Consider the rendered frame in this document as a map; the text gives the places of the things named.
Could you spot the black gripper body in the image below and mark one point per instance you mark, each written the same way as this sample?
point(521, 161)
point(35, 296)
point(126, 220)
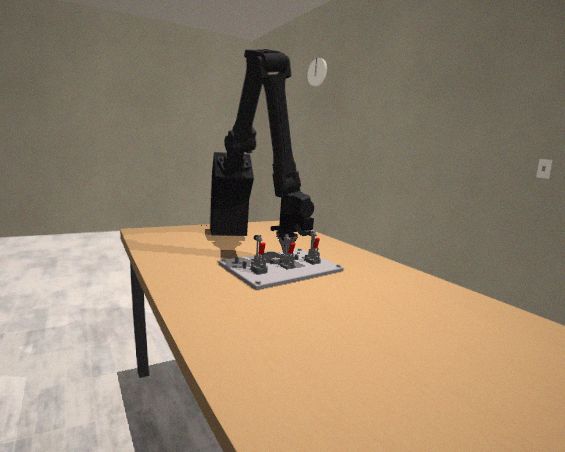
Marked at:
point(282, 232)

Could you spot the grey toggle clamp with red handle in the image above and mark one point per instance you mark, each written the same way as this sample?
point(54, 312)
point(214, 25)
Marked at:
point(312, 254)

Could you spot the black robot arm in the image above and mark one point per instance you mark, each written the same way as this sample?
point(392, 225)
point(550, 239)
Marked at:
point(240, 139)

